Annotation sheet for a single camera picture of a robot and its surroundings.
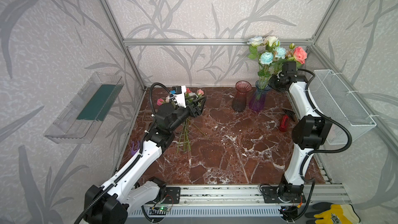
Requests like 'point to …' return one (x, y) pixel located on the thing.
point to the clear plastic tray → (80, 122)
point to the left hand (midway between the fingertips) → (203, 94)
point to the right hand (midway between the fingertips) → (270, 79)
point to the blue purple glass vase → (257, 101)
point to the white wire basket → (332, 98)
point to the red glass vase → (239, 103)
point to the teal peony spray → (269, 61)
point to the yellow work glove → (327, 213)
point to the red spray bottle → (284, 120)
